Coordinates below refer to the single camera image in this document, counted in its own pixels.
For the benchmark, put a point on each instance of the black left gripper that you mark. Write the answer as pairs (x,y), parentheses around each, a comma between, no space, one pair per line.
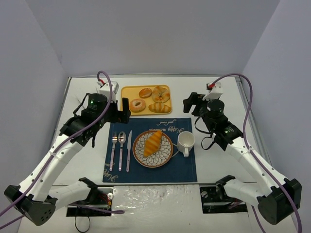
(119,111)

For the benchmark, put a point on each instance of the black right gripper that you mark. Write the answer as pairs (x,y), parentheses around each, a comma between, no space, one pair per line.
(194,102)

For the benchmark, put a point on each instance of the large orange striped croissant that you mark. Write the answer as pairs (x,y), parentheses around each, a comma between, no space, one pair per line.
(152,144)

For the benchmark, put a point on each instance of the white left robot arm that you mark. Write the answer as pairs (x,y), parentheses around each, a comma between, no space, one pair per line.
(33,197)

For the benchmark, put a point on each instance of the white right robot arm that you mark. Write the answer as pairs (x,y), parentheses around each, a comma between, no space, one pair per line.
(276,197)

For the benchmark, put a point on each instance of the round glazed bun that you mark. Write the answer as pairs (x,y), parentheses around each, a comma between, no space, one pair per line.
(145,93)

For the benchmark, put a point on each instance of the yellow plastic tray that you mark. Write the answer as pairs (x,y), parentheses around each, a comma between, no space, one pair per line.
(131,92)

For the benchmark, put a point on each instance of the curled brown croissant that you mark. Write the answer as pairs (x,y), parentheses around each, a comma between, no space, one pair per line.
(160,94)

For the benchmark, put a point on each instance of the small striped croissant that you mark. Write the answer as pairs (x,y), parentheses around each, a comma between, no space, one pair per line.
(159,108)

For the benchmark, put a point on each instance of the white ceramic cup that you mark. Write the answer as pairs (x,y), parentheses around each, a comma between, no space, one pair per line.
(185,143)

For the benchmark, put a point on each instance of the floral patterned ceramic plate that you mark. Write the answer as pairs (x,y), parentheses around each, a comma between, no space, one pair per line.
(159,158)

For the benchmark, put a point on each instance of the blue cloth placemat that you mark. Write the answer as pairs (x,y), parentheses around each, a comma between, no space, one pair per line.
(177,170)

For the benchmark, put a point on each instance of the sugared ring donut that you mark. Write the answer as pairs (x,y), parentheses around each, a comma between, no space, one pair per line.
(137,105)

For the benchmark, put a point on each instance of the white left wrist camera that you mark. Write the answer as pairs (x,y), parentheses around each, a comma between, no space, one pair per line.
(105,90)

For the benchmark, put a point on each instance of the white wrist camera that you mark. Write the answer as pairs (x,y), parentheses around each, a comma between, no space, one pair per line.
(105,90)
(214,91)

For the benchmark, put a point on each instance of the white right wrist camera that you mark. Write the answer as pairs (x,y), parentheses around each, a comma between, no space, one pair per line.
(214,91)

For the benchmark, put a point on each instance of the silver knife pink handle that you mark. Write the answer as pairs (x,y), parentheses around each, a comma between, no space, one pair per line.
(128,151)

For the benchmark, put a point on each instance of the silver spoon pink handle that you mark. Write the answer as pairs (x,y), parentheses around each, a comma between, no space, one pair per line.
(121,140)

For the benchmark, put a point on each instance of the silver fork pink handle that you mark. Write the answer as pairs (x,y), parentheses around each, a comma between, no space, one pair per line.
(114,141)

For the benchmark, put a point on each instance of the aluminium frame rail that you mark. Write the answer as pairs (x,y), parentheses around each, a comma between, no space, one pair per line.
(245,93)

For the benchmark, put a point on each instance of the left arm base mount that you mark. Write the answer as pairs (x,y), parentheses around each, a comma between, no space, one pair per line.
(101,200)

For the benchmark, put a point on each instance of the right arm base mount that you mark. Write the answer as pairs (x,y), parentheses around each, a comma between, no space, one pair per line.
(213,203)

